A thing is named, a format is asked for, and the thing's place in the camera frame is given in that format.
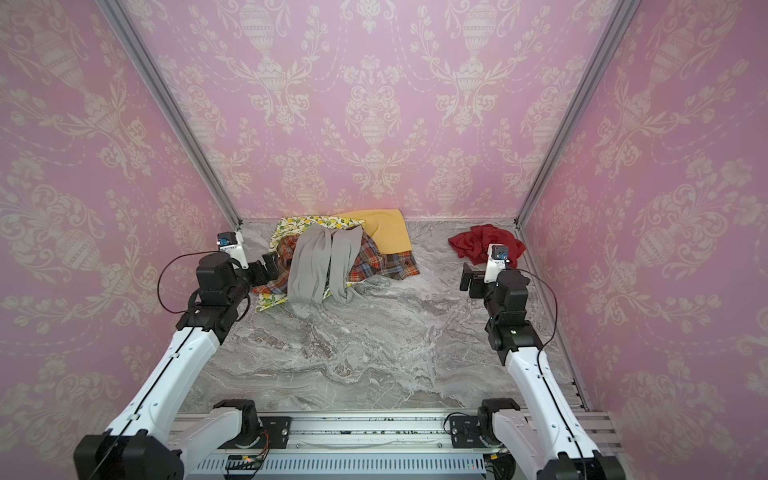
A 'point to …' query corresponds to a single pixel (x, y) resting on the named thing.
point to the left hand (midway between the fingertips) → (262, 256)
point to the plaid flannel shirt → (372, 264)
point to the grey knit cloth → (321, 258)
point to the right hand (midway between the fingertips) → (485, 263)
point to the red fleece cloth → (473, 244)
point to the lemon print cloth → (288, 227)
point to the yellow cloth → (387, 228)
